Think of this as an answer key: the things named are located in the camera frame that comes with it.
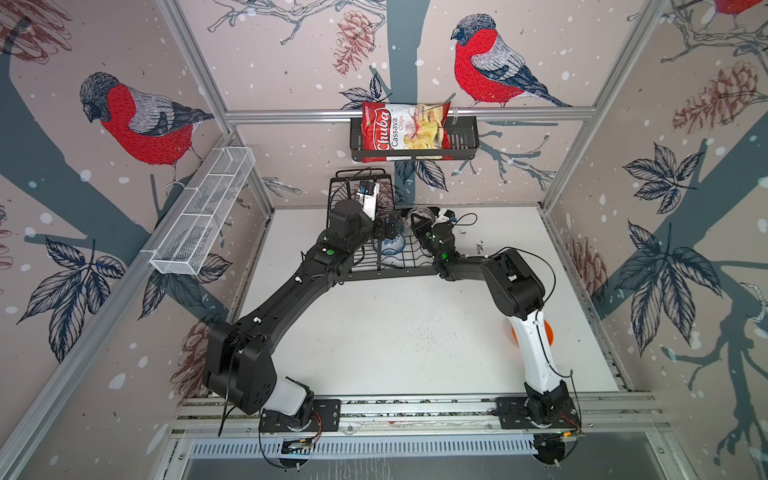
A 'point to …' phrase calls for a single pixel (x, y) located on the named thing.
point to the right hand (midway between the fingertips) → (405, 219)
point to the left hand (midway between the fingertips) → (384, 206)
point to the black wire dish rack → (388, 220)
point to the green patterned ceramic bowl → (423, 211)
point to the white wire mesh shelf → (198, 222)
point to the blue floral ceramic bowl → (390, 246)
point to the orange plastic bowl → (549, 332)
